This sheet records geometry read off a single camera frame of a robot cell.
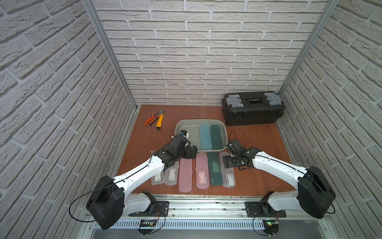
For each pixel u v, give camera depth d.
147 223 0.73
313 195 0.41
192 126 1.07
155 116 1.13
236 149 0.67
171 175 0.83
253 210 0.74
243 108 0.96
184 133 0.75
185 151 0.73
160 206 0.75
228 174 0.83
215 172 0.87
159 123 1.09
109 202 0.40
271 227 0.70
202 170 0.86
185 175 0.85
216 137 1.01
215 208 0.76
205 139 1.01
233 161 0.76
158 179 0.81
